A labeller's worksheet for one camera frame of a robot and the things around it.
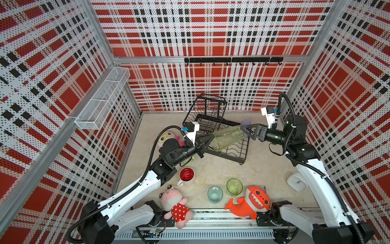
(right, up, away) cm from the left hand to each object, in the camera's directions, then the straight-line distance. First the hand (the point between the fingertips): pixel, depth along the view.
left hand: (215, 136), depth 64 cm
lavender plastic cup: (+22, +7, +31) cm, 39 cm away
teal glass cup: (+1, -33, +17) cm, 37 cm away
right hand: (+13, +3, +1) cm, 14 cm away
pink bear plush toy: (-21, -32, +9) cm, 39 cm away
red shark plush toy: (+20, -31, +7) cm, 38 cm away
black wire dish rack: (-2, +14, +43) cm, 45 cm away
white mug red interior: (-15, -25, +22) cm, 36 cm away
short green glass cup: (+12, -30, +19) cm, 38 cm away
